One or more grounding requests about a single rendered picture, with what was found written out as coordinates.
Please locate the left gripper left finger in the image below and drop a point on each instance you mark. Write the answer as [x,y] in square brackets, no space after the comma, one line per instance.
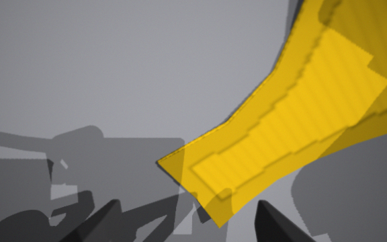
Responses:
[105,225]

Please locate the yellow cloth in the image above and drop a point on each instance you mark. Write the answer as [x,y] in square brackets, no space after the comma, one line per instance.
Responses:
[327,91]

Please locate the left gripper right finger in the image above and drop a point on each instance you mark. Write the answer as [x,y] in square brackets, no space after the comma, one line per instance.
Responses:
[272,226]

